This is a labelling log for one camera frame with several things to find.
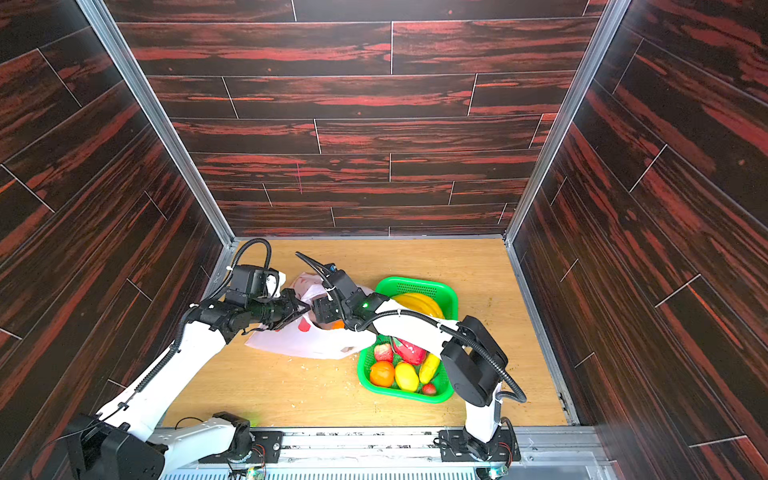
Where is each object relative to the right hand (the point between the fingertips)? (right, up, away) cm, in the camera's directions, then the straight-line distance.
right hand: (328, 299), depth 85 cm
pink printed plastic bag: (-5, -8, -10) cm, 13 cm away
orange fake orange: (+16, -20, -5) cm, 26 cm away
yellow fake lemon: (+22, -21, -5) cm, 31 cm away
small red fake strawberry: (+29, -24, -5) cm, 38 cm away
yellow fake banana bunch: (+28, -2, +5) cm, 28 cm away
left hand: (-2, -1, -8) cm, 8 cm away
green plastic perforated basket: (+36, +2, +8) cm, 37 cm away
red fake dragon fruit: (+21, -14, -3) cm, 26 cm away
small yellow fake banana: (+29, -19, -2) cm, 35 cm away
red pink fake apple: (+16, -15, 0) cm, 22 cm away
